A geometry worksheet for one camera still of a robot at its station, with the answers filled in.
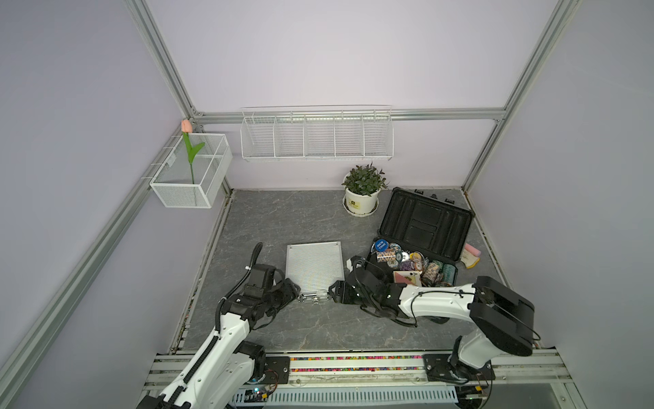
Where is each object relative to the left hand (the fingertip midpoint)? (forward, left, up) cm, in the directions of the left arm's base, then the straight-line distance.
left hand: (295, 295), depth 81 cm
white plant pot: (+37, -26, 0) cm, 45 cm away
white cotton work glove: (+11, -65, -6) cm, 66 cm away
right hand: (+1, -12, -1) cm, 12 cm away
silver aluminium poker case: (+13, -6, -6) cm, 15 cm away
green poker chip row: (+5, -53, -1) cm, 53 cm away
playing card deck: (+4, -38, -2) cm, 39 cm away
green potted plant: (+39, -28, +11) cm, 50 cm away
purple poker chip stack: (+8, -40, -1) cm, 41 cm away
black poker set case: (+21, -49, -2) cm, 53 cm away
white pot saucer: (+36, -26, -6) cm, 45 cm away
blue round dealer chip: (+17, -31, -1) cm, 36 cm away
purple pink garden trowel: (+14, -67, -4) cm, 68 cm away
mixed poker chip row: (+6, -47, -2) cm, 47 cm away
